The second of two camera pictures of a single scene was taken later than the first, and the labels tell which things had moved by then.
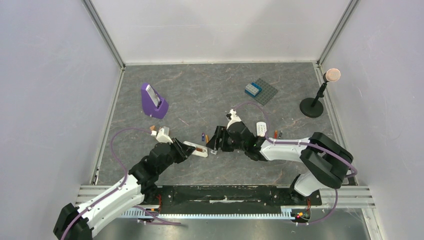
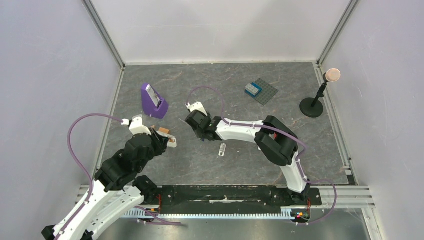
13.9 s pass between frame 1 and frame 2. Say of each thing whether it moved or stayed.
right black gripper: moved
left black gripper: moved
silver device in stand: stayed
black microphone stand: stayed
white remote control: moved
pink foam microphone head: stayed
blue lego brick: stayed
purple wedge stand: stayed
